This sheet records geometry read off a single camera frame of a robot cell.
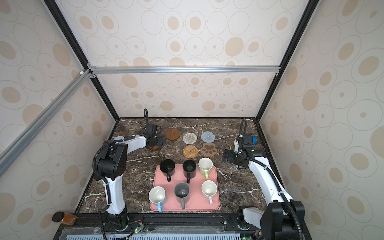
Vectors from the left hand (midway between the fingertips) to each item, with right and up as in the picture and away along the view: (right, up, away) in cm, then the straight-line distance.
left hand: (163, 137), depth 104 cm
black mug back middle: (+19, -18, -15) cm, 30 cm away
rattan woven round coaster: (+19, -9, -3) cm, 22 cm away
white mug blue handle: (+2, -29, -25) cm, 39 cm away
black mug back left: (+6, -16, -17) cm, 24 cm away
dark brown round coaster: (+6, +2, +6) cm, 8 cm away
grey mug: (+15, -29, -23) cm, 40 cm away
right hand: (+43, -10, -20) cm, 49 cm away
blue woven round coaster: (+32, 0, +5) cm, 32 cm away
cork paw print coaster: (+32, -8, -3) cm, 33 cm away
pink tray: (+24, -34, -22) cm, 47 cm away
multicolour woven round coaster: (+19, -1, +2) cm, 19 cm away
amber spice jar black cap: (-37, -35, -36) cm, 63 cm away
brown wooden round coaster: (-3, -7, -6) cm, 10 cm away
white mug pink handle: (+30, -27, -22) cm, 46 cm away
